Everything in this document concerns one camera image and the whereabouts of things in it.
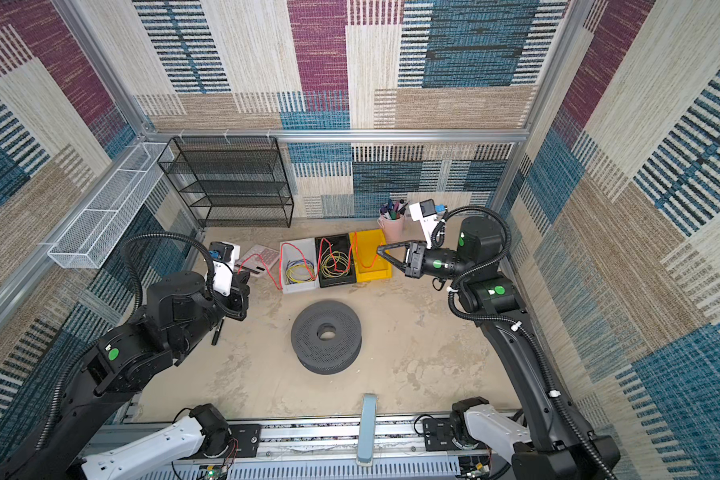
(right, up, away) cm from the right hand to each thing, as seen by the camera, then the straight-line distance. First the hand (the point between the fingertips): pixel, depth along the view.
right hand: (378, 257), depth 61 cm
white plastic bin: (-24, +2, +54) cm, 59 cm away
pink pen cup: (+7, +12, +47) cm, 49 cm away
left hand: (-27, -3, +2) cm, 27 cm away
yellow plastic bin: (+3, -5, +43) cm, 44 cm away
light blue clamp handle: (-2, -42, +17) cm, 45 cm away
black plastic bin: (-11, +3, +57) cm, 58 cm away
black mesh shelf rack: (-51, +26, +49) cm, 76 cm away
